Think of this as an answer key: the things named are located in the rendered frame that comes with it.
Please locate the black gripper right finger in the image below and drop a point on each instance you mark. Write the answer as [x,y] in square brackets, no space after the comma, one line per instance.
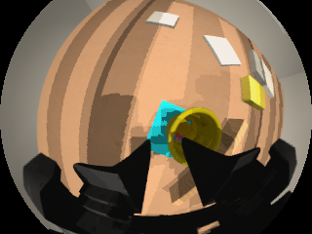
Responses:
[211,170]

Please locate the yellow rectangular block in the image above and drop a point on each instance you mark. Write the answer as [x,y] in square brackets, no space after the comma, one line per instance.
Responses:
[252,93]

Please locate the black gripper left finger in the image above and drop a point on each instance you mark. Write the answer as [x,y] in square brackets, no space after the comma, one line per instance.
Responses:
[129,176]

